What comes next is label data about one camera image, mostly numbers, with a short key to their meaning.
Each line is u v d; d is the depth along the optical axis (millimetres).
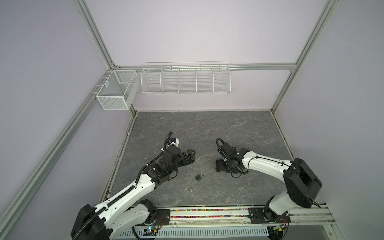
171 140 708
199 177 866
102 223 399
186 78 997
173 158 597
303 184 440
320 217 740
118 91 1006
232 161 639
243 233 643
